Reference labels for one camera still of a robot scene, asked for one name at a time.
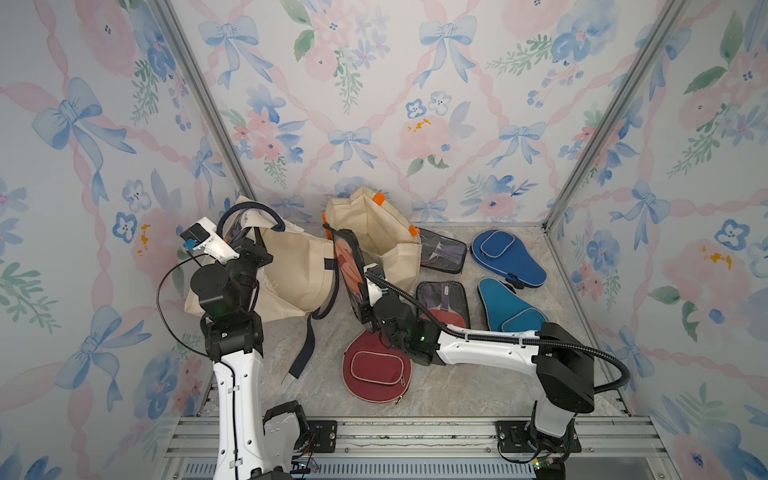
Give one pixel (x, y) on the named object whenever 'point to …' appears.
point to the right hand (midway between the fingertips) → (353, 282)
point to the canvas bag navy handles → (302, 280)
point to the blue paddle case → (505, 255)
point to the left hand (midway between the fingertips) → (255, 228)
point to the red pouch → (375, 372)
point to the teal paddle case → (506, 312)
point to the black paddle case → (441, 253)
